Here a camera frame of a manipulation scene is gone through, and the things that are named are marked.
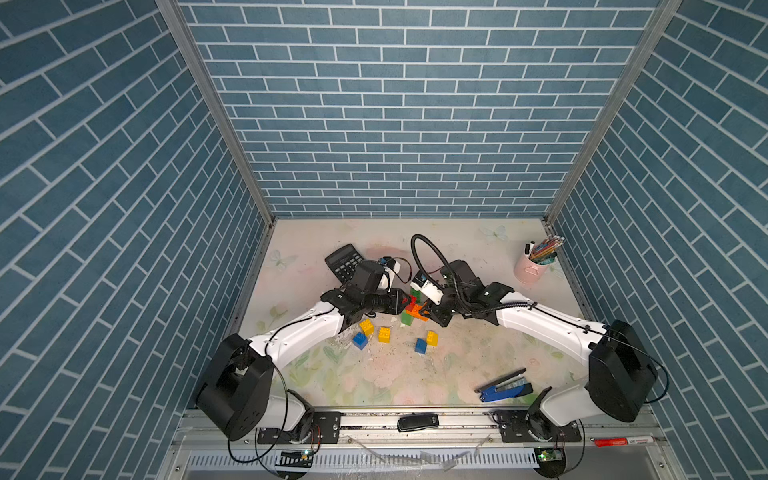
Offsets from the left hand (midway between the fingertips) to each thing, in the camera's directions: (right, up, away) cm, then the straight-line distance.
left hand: (415, 302), depth 82 cm
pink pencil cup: (+38, +7, +14) cm, 41 cm away
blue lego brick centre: (+2, -14, +5) cm, 15 cm away
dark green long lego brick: (0, +3, -7) cm, 8 cm away
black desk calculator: (-24, +10, +23) cm, 35 cm away
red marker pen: (+45, -32, -10) cm, 56 cm away
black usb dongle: (0, -28, -9) cm, 29 cm away
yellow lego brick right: (+5, -12, +6) cm, 14 cm away
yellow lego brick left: (-14, -9, +7) cm, 18 cm away
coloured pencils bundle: (+42, +14, +13) cm, 46 cm away
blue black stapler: (+23, -22, -5) cm, 32 cm away
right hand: (+3, -2, +2) cm, 4 cm away
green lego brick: (-2, -7, +10) cm, 12 cm away
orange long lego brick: (0, -3, +3) cm, 4 cm away
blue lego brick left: (-16, -12, +4) cm, 20 cm away
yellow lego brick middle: (-9, -11, +5) cm, 15 cm away
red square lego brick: (-1, -1, +1) cm, 2 cm away
